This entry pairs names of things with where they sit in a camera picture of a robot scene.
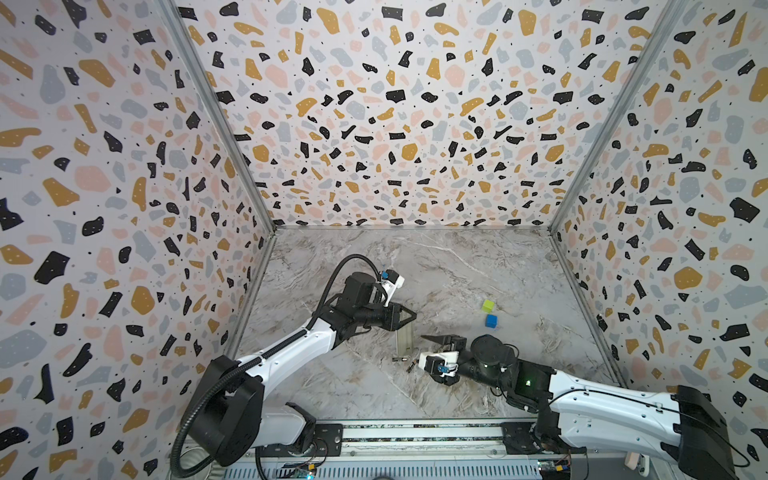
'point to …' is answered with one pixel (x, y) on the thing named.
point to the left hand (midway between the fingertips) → (414, 312)
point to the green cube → (487, 306)
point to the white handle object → (638, 461)
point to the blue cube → (491, 321)
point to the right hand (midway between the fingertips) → (421, 339)
